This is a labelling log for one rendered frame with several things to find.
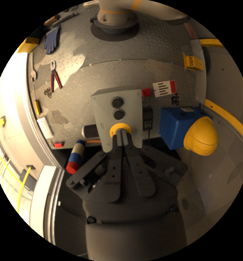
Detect yellow ladder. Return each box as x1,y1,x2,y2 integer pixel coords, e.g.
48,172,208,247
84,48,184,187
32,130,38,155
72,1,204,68
0,116,32,214

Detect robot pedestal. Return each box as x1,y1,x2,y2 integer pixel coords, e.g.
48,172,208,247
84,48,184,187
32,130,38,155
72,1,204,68
90,17,140,35

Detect blue box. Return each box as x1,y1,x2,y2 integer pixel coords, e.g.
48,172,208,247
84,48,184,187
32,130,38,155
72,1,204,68
159,106,214,151

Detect pink block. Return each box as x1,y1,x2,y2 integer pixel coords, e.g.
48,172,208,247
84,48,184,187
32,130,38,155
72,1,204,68
183,22,199,40

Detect yellow warning block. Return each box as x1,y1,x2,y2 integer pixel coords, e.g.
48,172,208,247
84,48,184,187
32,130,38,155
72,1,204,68
182,52,204,72

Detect grey wrench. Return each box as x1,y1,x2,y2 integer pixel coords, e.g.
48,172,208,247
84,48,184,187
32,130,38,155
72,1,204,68
29,52,38,82

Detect grey control box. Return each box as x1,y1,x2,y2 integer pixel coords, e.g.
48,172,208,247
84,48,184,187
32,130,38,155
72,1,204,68
90,87,143,152

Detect dark wall box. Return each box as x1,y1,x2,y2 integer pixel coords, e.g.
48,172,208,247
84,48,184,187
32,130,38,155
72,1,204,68
19,168,37,192

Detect brown box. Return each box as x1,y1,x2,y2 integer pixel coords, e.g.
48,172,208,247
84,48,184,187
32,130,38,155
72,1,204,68
43,14,60,27

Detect dark round button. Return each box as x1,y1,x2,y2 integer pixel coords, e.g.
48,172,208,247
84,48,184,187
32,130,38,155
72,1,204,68
112,109,125,120
111,96,124,108

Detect white and red tag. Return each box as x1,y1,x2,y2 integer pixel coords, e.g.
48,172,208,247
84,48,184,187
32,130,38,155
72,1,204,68
152,80,177,98

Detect red handled pliers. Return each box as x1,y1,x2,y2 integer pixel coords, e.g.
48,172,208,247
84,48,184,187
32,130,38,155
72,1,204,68
50,61,64,93

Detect black and white flashlight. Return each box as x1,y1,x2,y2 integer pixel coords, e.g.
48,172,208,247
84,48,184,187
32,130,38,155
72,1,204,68
81,124,100,139

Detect yellow guard rail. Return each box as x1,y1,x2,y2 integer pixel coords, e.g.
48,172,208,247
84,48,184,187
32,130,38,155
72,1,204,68
204,98,243,149
199,38,225,49

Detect yellow handled screwdriver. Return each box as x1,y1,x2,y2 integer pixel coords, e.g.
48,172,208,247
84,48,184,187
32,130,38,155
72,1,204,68
33,84,42,116

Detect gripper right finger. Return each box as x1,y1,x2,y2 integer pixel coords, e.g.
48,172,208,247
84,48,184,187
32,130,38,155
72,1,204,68
121,129,189,198

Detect grey metal bar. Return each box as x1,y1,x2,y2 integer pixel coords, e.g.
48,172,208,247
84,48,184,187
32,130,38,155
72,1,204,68
52,12,79,27

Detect yellow hard hat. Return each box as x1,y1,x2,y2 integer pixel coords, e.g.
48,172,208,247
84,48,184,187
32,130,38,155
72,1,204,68
183,116,218,156

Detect black handheld radio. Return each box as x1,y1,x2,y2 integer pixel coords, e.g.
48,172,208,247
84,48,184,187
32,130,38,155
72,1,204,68
142,106,154,138

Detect red blue white cylinder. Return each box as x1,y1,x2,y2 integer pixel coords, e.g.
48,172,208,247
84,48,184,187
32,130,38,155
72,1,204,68
65,139,86,175

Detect white notepad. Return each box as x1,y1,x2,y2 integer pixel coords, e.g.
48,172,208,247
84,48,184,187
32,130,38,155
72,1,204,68
36,116,54,140

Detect grey toe board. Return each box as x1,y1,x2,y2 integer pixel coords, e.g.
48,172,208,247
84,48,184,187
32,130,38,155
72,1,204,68
189,38,208,105

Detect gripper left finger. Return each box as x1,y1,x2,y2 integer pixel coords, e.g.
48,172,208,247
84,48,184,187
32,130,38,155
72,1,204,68
65,129,124,204

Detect blue work glove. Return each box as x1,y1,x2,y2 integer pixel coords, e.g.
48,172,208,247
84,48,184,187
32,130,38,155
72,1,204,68
43,25,61,55

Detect yellow box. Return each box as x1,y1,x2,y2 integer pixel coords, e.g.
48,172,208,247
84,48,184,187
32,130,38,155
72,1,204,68
16,37,40,54

